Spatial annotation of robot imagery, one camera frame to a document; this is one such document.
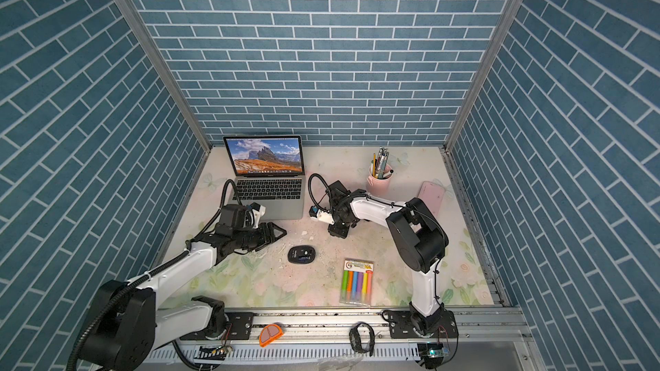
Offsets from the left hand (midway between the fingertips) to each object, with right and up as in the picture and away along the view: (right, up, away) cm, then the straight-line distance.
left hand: (286, 236), depth 84 cm
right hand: (+16, 0, +10) cm, 19 cm away
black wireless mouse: (+5, -6, +1) cm, 8 cm away
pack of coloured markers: (+23, -14, -2) cm, 27 cm away
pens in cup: (+32, +24, +12) cm, 42 cm away
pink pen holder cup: (+33, +15, +14) cm, 39 cm away
